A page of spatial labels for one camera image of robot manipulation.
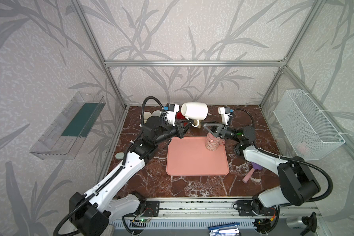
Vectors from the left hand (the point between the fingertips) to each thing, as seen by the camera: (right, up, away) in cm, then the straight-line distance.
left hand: (193, 123), depth 64 cm
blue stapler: (+17, -51, +5) cm, 54 cm away
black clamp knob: (+47, -39, -6) cm, 62 cm away
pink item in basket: (+56, -13, +9) cm, 58 cm away
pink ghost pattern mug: (+13, -13, +24) cm, 30 cm away
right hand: (+5, -2, +2) cm, 5 cm away
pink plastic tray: (-2, -22, +30) cm, 37 cm away
